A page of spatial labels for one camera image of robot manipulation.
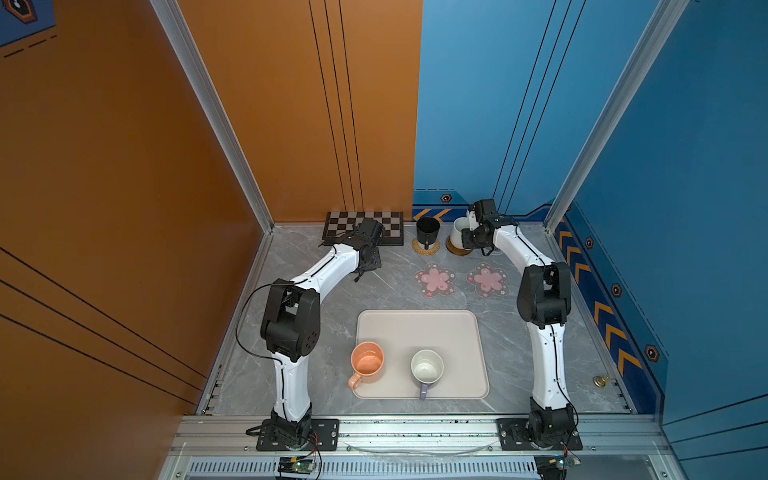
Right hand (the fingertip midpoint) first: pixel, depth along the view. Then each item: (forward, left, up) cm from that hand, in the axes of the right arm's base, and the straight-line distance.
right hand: (466, 239), depth 106 cm
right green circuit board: (-66, -12, -10) cm, 67 cm away
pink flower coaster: (-13, +12, -7) cm, 19 cm away
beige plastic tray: (-34, +7, -7) cm, 35 cm away
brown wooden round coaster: (-1, +3, -5) cm, 6 cm away
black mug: (+3, +14, +2) cm, 14 cm away
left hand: (-12, +34, +3) cm, 36 cm away
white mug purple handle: (-43, +17, -7) cm, 46 cm away
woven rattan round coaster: (+1, +17, -5) cm, 17 cm away
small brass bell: (-47, -30, -7) cm, 56 cm away
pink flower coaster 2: (-14, -7, -7) cm, 17 cm away
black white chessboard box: (+11, +46, -2) cm, 48 cm away
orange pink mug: (-41, +34, -7) cm, 54 cm away
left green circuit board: (-65, +50, -8) cm, 82 cm away
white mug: (0, +4, +2) cm, 4 cm away
